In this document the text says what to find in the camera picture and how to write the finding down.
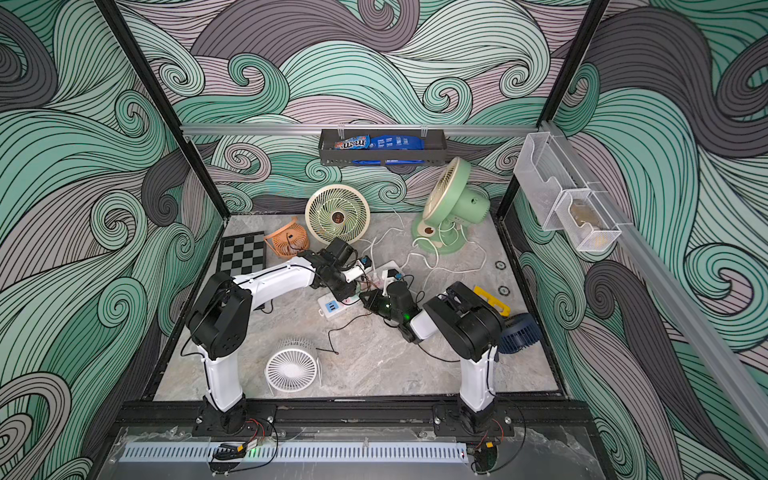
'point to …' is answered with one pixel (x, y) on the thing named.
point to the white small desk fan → (294, 367)
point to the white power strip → (331, 306)
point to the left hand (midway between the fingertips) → (349, 283)
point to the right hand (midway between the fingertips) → (361, 294)
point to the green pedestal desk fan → (452, 209)
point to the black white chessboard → (242, 253)
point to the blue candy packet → (384, 142)
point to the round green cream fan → (337, 211)
